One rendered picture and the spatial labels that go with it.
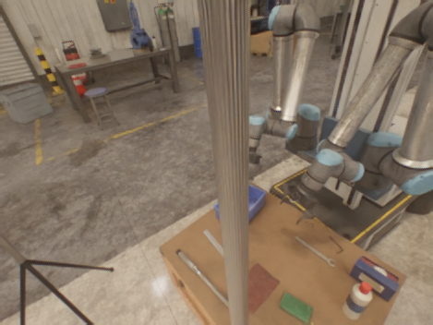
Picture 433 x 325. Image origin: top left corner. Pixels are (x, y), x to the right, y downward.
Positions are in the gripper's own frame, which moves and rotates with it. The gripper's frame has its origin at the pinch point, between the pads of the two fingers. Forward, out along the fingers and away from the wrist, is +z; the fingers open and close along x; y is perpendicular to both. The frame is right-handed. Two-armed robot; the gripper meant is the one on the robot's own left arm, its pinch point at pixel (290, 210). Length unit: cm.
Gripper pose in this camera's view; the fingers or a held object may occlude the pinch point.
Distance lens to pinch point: 117.4
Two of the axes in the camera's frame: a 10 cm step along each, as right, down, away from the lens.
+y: -8.7, -0.4, -5.0
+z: -3.3, 8.0, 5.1
